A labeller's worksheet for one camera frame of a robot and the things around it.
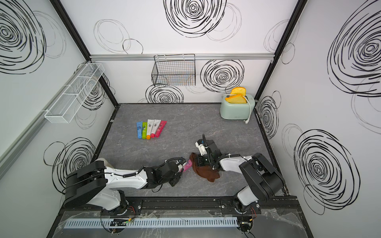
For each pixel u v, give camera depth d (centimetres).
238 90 99
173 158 65
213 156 71
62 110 71
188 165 86
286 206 75
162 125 106
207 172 80
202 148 82
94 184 43
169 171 65
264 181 44
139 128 102
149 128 102
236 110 100
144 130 102
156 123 105
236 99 96
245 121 106
